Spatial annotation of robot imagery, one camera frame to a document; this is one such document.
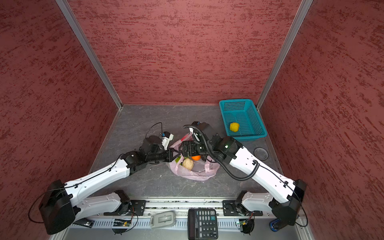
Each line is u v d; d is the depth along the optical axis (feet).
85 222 2.20
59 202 1.28
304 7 2.33
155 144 1.96
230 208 2.42
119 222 2.39
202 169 2.88
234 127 3.34
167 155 2.22
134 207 2.42
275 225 2.26
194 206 2.50
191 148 1.92
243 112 3.84
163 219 2.28
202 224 2.24
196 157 2.91
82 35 2.67
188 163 2.74
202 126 1.61
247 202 2.00
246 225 2.33
